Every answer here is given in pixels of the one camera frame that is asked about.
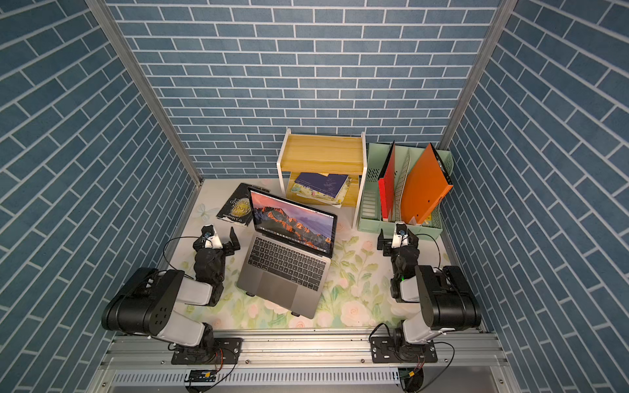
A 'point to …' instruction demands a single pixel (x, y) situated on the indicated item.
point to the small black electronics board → (201, 376)
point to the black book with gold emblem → (237, 207)
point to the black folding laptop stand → (292, 313)
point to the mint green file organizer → (370, 212)
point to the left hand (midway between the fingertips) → (225, 229)
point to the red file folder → (386, 186)
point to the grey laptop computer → (288, 261)
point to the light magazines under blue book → (309, 192)
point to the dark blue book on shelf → (332, 185)
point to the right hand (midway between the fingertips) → (398, 230)
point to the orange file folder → (425, 182)
